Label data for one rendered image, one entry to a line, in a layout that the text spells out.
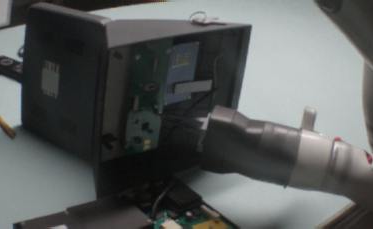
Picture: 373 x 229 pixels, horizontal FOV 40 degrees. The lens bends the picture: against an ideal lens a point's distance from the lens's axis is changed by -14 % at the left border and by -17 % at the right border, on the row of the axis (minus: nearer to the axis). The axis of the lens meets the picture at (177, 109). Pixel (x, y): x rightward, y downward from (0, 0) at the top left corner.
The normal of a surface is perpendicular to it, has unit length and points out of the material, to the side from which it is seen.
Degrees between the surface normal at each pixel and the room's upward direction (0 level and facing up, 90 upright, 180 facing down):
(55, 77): 90
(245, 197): 0
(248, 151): 90
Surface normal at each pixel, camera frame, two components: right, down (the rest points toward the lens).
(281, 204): 0.14, -0.89
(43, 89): -0.47, 0.33
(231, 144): -0.21, 0.41
